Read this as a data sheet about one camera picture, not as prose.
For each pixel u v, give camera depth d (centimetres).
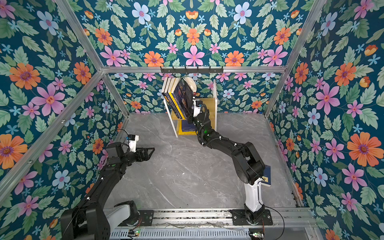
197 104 73
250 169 50
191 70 93
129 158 71
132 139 74
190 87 77
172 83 80
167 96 76
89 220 40
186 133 102
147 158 75
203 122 64
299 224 72
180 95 84
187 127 101
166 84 79
